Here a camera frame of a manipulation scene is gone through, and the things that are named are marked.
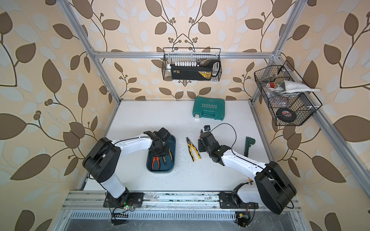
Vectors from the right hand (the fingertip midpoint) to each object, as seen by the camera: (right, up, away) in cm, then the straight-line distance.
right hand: (202, 141), depth 88 cm
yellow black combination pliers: (-8, -4, +5) cm, 10 cm away
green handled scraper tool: (+32, -1, +7) cm, 33 cm away
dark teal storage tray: (-20, -15, -4) cm, 25 cm away
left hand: (-23, -8, +1) cm, 24 cm away
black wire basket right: (+44, +24, -16) cm, 52 cm away
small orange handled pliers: (-30, -11, -2) cm, 32 cm away
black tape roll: (+41, +16, -16) cm, 47 cm away
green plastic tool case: (+4, +22, +22) cm, 32 cm away
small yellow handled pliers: (-24, -11, -1) cm, 26 cm away
